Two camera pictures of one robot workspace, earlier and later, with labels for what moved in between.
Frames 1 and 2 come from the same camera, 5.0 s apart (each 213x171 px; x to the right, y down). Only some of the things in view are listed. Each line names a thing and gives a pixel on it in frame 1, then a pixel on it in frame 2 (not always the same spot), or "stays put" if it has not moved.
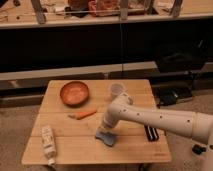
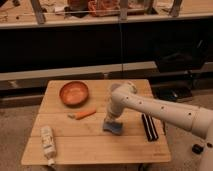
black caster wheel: x=198 y=149 stays put
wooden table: x=75 y=111 stays put
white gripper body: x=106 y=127 → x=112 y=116
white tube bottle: x=49 y=146 stays put
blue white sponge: x=106 y=137 → x=115 y=127
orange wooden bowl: x=74 y=93 stays put
